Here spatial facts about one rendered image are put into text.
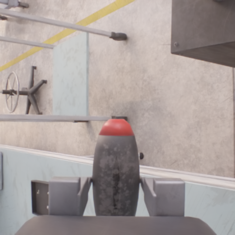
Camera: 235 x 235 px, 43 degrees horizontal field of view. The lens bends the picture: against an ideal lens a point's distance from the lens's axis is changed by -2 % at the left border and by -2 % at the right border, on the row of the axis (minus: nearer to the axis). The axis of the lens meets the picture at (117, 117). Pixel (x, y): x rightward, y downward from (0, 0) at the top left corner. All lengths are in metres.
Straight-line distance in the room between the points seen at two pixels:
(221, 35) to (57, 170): 0.42
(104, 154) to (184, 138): 1.53
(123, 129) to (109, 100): 2.05
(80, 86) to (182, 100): 0.66
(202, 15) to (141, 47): 1.43
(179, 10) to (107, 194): 0.49
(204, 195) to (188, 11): 0.36
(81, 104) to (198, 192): 1.61
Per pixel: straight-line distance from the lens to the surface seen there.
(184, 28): 0.60
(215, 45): 0.55
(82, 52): 1.98
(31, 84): 3.44
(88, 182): 0.16
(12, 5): 3.88
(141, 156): 1.92
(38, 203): 0.77
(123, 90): 2.09
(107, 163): 0.16
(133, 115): 1.99
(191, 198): 0.38
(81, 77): 1.95
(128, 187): 0.16
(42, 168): 0.73
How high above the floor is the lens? 1.28
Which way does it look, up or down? 37 degrees down
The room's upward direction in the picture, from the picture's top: 89 degrees counter-clockwise
